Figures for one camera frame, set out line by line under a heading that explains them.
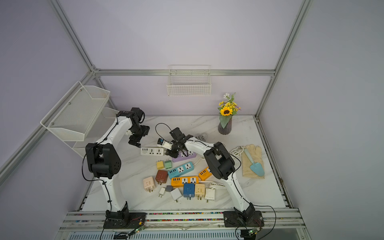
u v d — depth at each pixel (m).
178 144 0.79
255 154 0.98
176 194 0.81
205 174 0.86
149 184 0.80
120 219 0.66
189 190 0.78
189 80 0.95
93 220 0.75
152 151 0.93
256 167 0.93
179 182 0.84
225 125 0.86
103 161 0.52
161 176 0.84
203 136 1.04
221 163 0.58
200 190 0.78
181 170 0.88
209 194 0.80
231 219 0.73
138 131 0.79
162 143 0.84
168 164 0.92
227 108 0.90
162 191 0.81
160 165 0.91
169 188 0.83
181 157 0.95
